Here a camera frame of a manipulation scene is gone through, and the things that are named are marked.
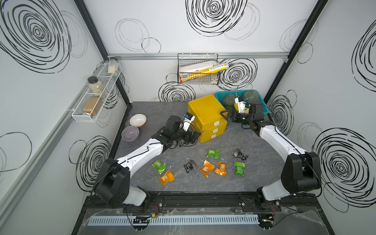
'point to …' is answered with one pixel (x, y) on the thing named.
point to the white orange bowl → (138, 120)
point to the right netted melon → (252, 95)
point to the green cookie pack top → (213, 152)
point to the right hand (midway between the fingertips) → (225, 113)
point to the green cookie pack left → (160, 167)
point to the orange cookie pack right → (222, 170)
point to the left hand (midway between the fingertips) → (193, 129)
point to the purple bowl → (130, 133)
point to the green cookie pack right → (240, 167)
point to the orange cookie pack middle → (207, 167)
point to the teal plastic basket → (220, 95)
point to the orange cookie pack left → (168, 176)
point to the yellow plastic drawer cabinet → (208, 121)
